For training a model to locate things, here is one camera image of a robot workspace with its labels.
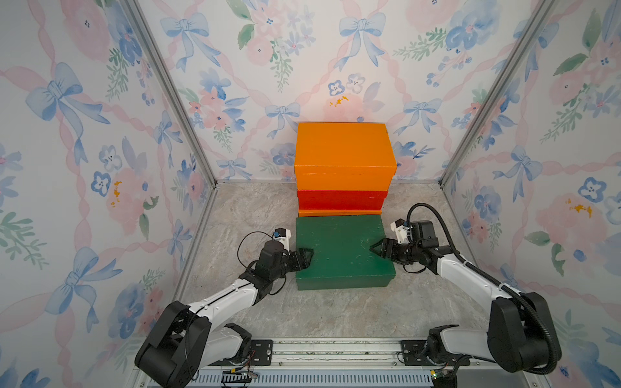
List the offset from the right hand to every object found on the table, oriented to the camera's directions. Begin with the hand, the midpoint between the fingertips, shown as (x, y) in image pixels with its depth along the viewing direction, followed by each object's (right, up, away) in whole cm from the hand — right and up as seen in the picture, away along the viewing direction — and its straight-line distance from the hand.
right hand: (378, 249), depth 87 cm
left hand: (-25, -1, -2) cm, 25 cm away
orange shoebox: (-14, +13, +8) cm, 21 cm away
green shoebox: (-13, -2, -4) cm, 14 cm away
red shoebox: (-14, +18, -2) cm, 22 cm away
